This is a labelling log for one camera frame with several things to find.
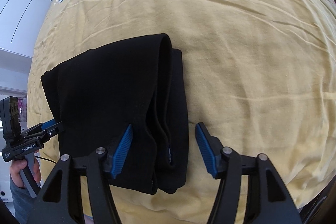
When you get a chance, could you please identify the white sliding wardrobe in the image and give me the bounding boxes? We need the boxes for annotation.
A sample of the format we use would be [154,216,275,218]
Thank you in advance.
[1,0,53,90]

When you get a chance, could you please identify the grey sleeved left forearm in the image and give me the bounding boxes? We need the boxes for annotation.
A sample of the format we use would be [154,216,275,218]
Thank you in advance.
[10,179,35,224]

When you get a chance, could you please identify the yellow dinosaur bed cover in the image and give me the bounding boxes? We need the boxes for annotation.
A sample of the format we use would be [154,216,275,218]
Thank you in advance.
[27,0,335,223]

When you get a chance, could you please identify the black pants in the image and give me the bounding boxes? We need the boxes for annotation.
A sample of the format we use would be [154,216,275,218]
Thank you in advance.
[41,34,189,194]

